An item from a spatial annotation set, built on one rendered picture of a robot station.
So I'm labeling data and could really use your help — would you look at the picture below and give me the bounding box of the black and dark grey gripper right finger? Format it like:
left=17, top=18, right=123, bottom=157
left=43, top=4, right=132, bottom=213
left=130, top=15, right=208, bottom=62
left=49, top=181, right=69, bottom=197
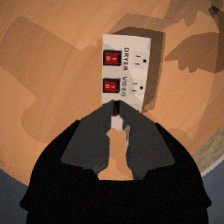
left=116, top=100, right=212, bottom=208

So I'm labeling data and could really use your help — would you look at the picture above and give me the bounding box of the beige power strip panel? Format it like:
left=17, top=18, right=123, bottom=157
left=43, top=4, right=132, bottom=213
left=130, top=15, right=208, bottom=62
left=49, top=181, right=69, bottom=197
left=102, top=34, right=151, bottom=131

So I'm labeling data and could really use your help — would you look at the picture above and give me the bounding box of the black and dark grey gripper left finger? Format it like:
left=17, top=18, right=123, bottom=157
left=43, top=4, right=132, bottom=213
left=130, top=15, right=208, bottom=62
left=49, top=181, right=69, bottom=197
left=19, top=100, right=116, bottom=211

